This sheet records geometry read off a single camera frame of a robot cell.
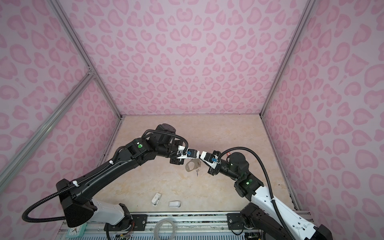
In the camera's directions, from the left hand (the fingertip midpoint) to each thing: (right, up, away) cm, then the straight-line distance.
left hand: (193, 149), depth 68 cm
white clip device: (-20, -27, +10) cm, 35 cm away
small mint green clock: (-54, -38, +1) cm, 66 cm away
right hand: (+3, -2, -1) cm, 3 cm away
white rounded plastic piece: (-10, -30, +9) cm, 33 cm away
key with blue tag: (+2, -14, +14) cm, 19 cm away
